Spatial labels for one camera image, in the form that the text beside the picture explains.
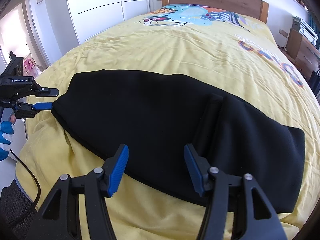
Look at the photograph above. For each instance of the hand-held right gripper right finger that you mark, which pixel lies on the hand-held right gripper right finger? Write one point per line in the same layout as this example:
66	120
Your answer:
193	170

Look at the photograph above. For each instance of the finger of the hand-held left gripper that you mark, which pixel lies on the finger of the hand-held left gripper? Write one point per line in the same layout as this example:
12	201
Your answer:
47	92
43	106

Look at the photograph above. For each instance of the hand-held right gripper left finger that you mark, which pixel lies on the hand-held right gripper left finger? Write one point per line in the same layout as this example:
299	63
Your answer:
117	172

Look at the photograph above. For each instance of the black pants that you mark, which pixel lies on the black pants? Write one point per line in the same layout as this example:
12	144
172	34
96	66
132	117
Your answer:
150	120

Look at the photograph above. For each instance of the person's left hand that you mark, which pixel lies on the person's left hand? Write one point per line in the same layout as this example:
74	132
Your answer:
5	131

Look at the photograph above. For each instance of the white wardrobe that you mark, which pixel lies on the white wardrobe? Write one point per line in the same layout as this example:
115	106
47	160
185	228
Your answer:
100	5

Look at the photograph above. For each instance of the dark grey woven cloth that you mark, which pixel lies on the dark grey woven cloth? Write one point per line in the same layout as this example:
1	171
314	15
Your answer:
12	212

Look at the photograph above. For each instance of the yellow printed blanket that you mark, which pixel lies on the yellow printed blanket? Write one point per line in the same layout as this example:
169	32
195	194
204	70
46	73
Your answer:
175	50

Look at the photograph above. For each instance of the black bag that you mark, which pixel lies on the black bag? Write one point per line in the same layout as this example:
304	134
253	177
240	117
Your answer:
315	81

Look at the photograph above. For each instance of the wooden dresser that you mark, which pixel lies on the wooden dresser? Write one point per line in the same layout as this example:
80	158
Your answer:
303	55

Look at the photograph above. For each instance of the white printer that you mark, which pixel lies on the white printer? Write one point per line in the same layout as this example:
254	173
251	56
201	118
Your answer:
306	31

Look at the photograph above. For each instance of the teal curtain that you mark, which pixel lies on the teal curtain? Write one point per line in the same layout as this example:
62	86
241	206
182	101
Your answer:
313	22

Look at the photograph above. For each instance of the wall socket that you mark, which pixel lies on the wall socket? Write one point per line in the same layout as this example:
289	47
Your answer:
283	32

